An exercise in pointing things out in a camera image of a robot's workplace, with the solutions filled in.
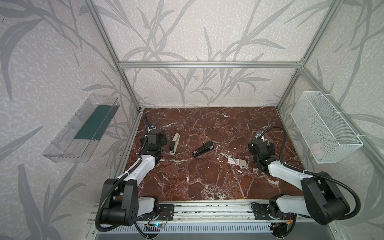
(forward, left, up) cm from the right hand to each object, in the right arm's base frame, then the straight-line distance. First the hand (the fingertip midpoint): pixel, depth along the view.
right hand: (262, 139), depth 90 cm
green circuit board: (-43, +61, -11) cm, 76 cm away
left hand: (+3, +65, +5) cm, 65 cm away
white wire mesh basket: (-13, -17, +24) cm, 32 cm away
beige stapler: (0, +55, -5) cm, 55 cm away
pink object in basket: (-13, -21, +11) cm, 27 cm away
